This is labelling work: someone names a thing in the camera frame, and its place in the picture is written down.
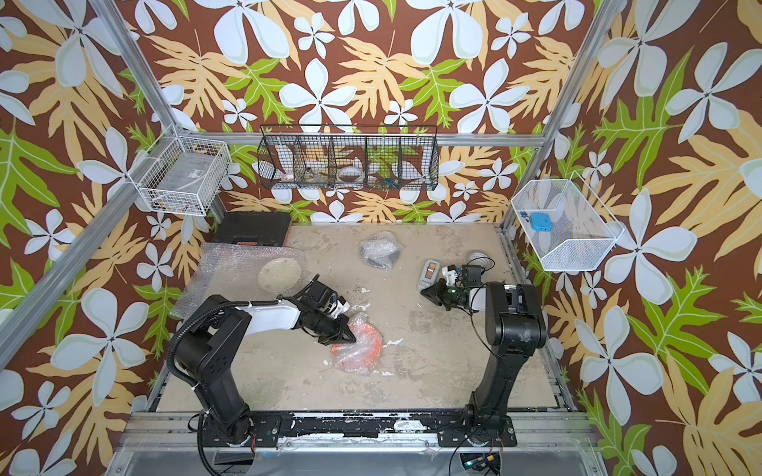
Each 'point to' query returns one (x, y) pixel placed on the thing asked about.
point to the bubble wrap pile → (228, 270)
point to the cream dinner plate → (279, 275)
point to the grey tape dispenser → (429, 274)
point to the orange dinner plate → (362, 355)
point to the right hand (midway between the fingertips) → (422, 290)
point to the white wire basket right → (568, 226)
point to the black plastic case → (253, 228)
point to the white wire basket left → (182, 175)
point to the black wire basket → (349, 157)
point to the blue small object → (541, 222)
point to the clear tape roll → (479, 259)
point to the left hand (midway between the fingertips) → (357, 336)
